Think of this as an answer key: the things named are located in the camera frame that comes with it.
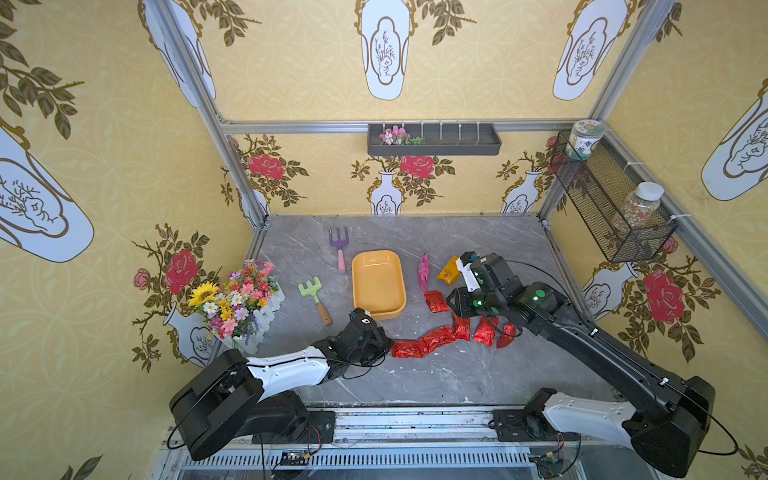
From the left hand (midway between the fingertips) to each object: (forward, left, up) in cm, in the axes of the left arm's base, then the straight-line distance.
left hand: (388, 338), depth 86 cm
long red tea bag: (-1, -12, 0) cm, 12 cm away
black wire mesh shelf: (+34, -64, +26) cm, 77 cm away
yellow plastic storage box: (+23, +3, -7) cm, 24 cm away
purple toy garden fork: (+39, +17, -4) cm, 43 cm away
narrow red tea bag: (-2, -33, 0) cm, 33 cm away
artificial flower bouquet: (+5, +41, +13) cm, 43 cm away
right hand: (+5, -17, +16) cm, 24 cm away
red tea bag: (+3, -21, +1) cm, 22 cm away
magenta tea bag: (+22, -12, +2) cm, 25 cm away
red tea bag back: (+11, -15, +1) cm, 19 cm away
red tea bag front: (-4, -4, +1) cm, 6 cm away
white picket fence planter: (-4, +35, +11) cm, 37 cm away
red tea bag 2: (+1, -28, 0) cm, 28 cm away
